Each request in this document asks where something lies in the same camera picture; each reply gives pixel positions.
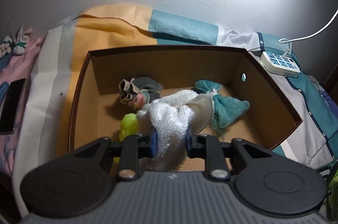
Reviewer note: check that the grey knotted sock bundle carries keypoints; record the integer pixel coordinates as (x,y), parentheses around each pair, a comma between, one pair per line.
(138,92)

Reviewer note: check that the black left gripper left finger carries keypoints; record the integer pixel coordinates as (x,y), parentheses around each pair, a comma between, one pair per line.
(154,143)

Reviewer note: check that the brown cardboard box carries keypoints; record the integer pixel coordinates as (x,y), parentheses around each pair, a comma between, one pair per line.
(174,88)

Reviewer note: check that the white knotted towel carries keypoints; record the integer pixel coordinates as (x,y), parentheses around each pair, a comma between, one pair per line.
(171,116)

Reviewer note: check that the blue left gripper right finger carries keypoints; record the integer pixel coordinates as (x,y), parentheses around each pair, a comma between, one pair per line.
(188,139)

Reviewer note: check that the black smartphone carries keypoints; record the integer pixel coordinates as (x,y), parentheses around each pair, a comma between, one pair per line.
(11,106)

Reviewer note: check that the colourful patchwork bed sheet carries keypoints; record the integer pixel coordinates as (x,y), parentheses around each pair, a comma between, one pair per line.
(51,65)

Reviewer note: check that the white power strip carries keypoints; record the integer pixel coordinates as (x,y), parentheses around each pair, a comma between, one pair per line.
(280,65)

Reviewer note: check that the green plush toy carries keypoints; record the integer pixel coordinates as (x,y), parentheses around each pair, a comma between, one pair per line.
(332,199)

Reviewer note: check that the teal knotted towel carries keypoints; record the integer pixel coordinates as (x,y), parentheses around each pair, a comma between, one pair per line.
(227,109)

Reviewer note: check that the neon green knotted cloth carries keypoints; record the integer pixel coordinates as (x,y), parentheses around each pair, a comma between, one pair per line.
(128,126)

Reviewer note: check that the white knotted sock bundle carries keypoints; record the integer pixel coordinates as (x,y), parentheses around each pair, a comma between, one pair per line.
(16,44)

